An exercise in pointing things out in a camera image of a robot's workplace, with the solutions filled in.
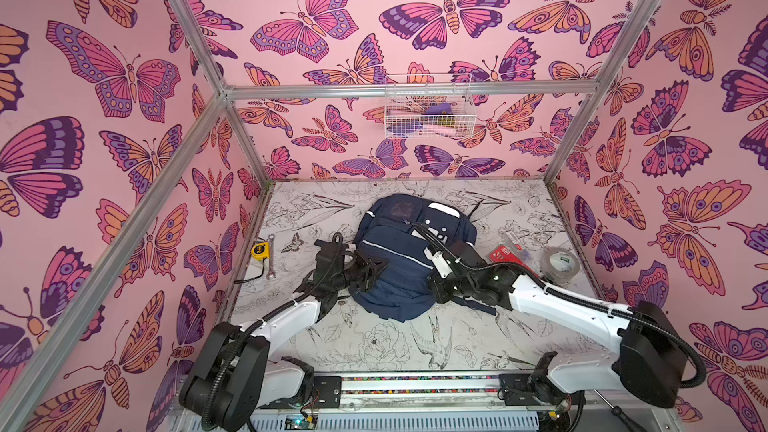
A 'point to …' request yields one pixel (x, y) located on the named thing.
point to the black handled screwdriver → (628, 423)
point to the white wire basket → (429, 106)
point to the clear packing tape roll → (559, 264)
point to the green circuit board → (298, 422)
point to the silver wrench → (271, 273)
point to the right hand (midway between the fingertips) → (427, 281)
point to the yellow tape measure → (261, 250)
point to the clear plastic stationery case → (518, 248)
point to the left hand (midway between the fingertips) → (392, 257)
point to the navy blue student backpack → (404, 290)
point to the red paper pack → (504, 254)
